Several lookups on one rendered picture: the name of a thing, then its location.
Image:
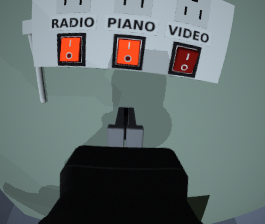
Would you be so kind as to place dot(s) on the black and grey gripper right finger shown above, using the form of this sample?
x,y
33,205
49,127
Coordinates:
x,y
133,132

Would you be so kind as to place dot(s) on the white power strip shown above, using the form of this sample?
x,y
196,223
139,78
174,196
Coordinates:
x,y
184,38

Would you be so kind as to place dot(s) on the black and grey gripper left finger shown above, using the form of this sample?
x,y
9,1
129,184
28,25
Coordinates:
x,y
115,132

